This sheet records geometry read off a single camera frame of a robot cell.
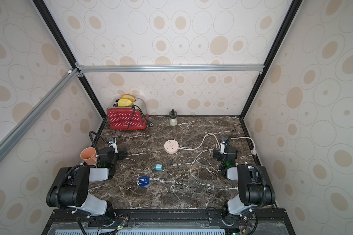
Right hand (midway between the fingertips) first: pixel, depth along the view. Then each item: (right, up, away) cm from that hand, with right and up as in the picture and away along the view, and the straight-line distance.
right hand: (223, 147), depth 94 cm
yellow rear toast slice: (-65, +36, +12) cm, 75 cm away
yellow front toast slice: (-67, +31, +8) cm, 75 cm away
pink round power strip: (-34, 0, +5) cm, 35 cm away
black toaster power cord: (-51, +16, +18) cm, 57 cm away
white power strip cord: (+22, -4, +5) cm, 23 cm away
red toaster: (-71, +20, +8) cm, 74 cm away
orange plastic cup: (-83, -4, -6) cm, 84 cm away
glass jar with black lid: (-33, +21, +14) cm, 42 cm away
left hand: (-66, +2, -1) cm, 66 cm away
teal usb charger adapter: (-41, -11, -6) cm, 43 cm away
